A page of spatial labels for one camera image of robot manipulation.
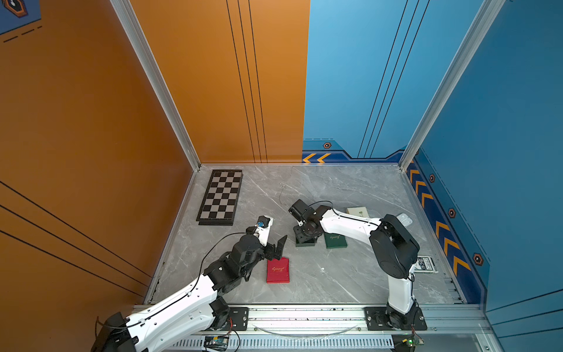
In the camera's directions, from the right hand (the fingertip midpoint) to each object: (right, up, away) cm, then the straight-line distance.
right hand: (302, 234), depth 92 cm
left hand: (-10, +5, -15) cm, 18 cm away
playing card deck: (+46, -10, -9) cm, 48 cm away
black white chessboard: (-38, +12, +7) cm, 40 cm away
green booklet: (+14, -3, -1) cm, 14 cm away
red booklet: (-10, -11, -12) cm, 19 cm away
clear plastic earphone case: (+46, +5, +5) cm, 47 cm away
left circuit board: (-29, -31, -21) cm, 47 cm away
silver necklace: (-9, +20, +20) cm, 30 cm away
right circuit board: (+32, -30, -23) cm, 49 cm away
